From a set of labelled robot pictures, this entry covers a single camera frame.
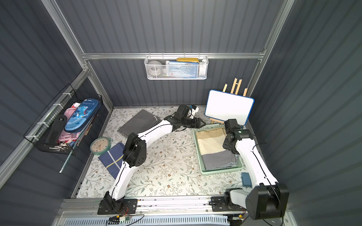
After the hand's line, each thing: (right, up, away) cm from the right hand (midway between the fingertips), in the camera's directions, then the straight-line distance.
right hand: (236, 147), depth 79 cm
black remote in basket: (-89, +10, -15) cm, 91 cm away
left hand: (-16, +12, +10) cm, 22 cm away
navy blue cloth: (-76, -10, +11) cm, 78 cm away
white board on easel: (-3, +25, +15) cm, 29 cm away
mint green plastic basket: (-19, -12, +9) cm, 25 cm away
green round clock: (-86, -2, +15) cm, 88 cm away
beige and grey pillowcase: (-11, -7, +7) cm, 15 cm away
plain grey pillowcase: (-63, +15, +30) cm, 72 cm away
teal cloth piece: (+6, -20, +2) cm, 21 cm away
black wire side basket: (-94, +24, -4) cm, 97 cm away
